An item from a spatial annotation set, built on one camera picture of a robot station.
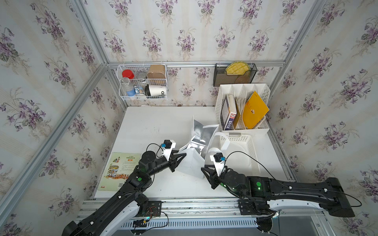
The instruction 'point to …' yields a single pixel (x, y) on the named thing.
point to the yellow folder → (255, 109)
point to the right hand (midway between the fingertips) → (204, 169)
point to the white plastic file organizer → (241, 90)
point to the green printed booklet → (120, 166)
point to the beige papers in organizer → (240, 104)
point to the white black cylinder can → (157, 90)
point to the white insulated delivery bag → (194, 162)
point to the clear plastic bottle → (128, 89)
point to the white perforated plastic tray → (242, 155)
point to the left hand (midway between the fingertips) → (186, 156)
